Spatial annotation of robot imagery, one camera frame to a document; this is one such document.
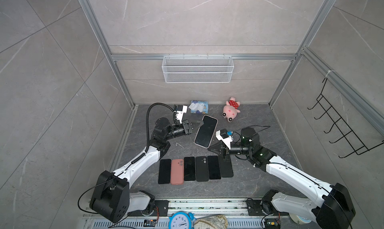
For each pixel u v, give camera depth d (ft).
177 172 2.79
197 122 2.25
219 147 2.08
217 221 2.20
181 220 2.25
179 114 2.21
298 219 2.17
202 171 2.81
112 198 1.33
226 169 2.81
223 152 2.08
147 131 1.98
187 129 2.05
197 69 3.31
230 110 3.50
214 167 2.83
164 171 2.75
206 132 2.20
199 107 3.63
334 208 1.26
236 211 2.40
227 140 1.98
